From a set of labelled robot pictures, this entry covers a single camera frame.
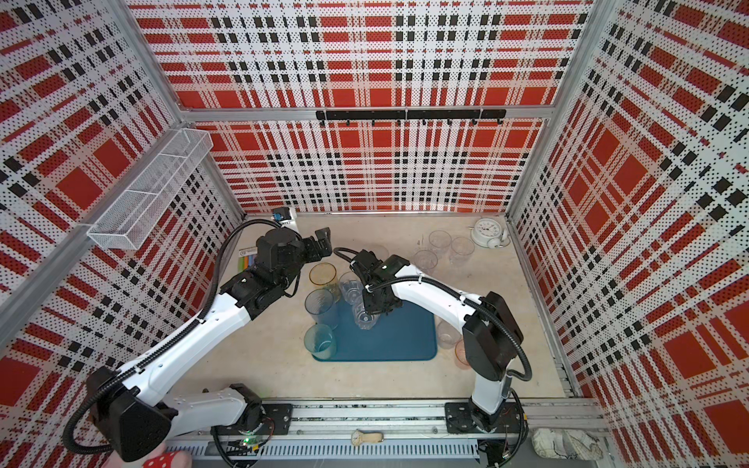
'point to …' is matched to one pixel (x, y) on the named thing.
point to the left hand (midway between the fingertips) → (319, 233)
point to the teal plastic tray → (408, 332)
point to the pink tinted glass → (461, 355)
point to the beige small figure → (359, 437)
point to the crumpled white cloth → (566, 444)
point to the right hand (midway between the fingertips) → (382, 307)
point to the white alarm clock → (489, 232)
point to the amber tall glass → (324, 275)
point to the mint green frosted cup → (320, 341)
